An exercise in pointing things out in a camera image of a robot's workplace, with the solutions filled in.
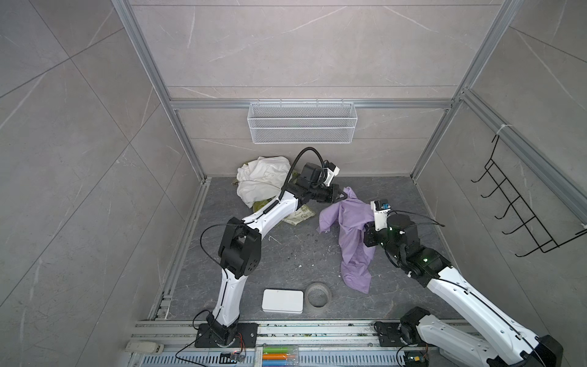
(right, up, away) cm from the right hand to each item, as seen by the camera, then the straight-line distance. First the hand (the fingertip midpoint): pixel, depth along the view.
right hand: (364, 219), depth 77 cm
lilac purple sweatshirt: (-6, 0, -1) cm, 6 cm away
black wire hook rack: (+42, +2, -14) cm, 44 cm away
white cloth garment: (-39, +16, +26) cm, 50 cm away
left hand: (-4, +9, +7) cm, 12 cm away
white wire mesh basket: (-21, +41, +24) cm, 52 cm away
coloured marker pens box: (-27, -41, -8) cm, 50 cm away
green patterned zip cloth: (-22, -1, +27) cm, 35 cm away
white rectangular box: (-27, -29, 0) cm, 39 cm away
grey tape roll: (-15, -28, +5) cm, 33 cm away
